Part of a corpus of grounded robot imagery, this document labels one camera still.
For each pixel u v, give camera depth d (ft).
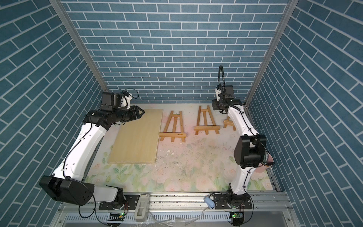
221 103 2.20
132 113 2.15
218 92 2.71
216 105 2.70
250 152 1.66
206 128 3.28
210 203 2.35
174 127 3.45
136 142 3.09
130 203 2.42
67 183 1.24
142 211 2.21
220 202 2.42
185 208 2.42
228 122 3.49
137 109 2.27
